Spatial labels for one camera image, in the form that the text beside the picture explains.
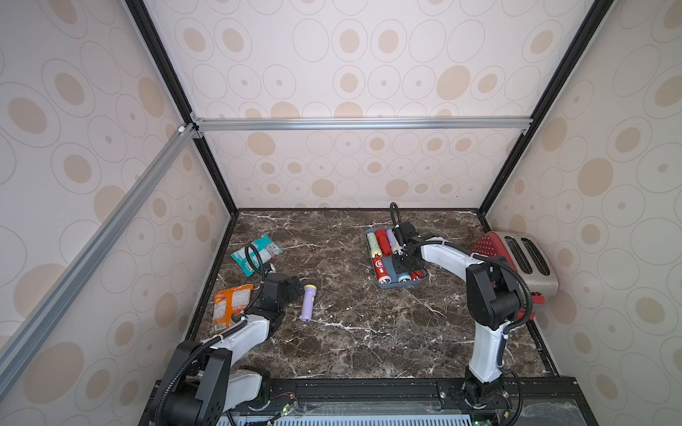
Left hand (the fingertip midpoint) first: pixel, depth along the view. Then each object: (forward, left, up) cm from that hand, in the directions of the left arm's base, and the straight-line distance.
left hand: (295, 280), depth 90 cm
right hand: (+9, -42, -3) cm, 43 cm away
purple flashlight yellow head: (-3, -5, -3) cm, 7 cm away
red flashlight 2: (+20, -32, -4) cm, 38 cm away
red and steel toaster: (+4, -74, +12) cm, 75 cm away
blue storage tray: (+5, -33, +1) cm, 33 cm away
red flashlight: (+4, -42, -3) cm, 43 cm away
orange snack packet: (-7, +22, -3) cm, 23 cm away
